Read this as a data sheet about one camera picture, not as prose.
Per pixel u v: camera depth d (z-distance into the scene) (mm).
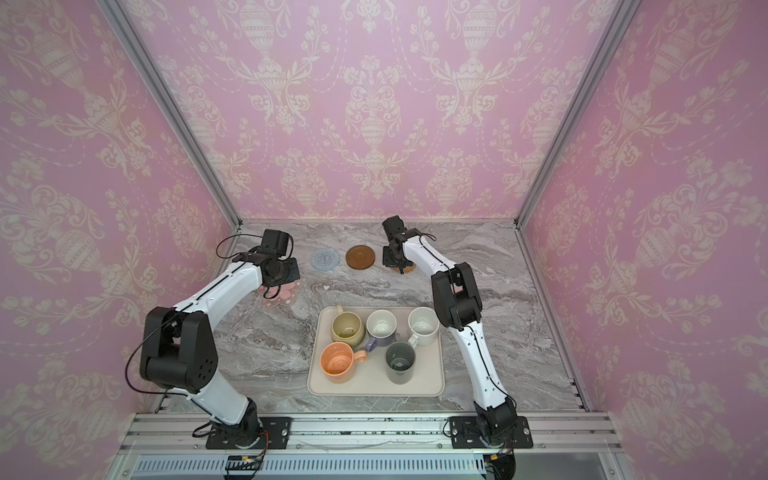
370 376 829
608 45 730
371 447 729
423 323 916
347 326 911
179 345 461
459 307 647
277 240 731
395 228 878
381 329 914
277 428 748
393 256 922
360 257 1093
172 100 856
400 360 833
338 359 840
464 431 735
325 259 1091
